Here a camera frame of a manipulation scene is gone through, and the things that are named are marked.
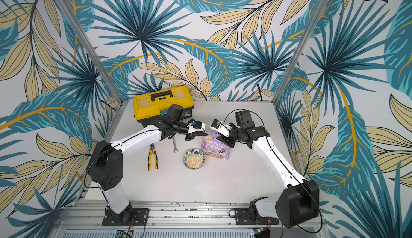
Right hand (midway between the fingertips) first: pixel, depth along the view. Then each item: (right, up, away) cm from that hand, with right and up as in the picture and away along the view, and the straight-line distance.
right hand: (211, 137), depth 79 cm
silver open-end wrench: (-21, -9, +16) cm, 28 cm away
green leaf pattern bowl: (-9, -13, +9) cm, 18 cm away
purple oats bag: (0, -5, +4) cm, 6 cm away
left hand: (-3, +2, +1) cm, 4 cm away
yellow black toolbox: (-37, +15, +15) cm, 42 cm away
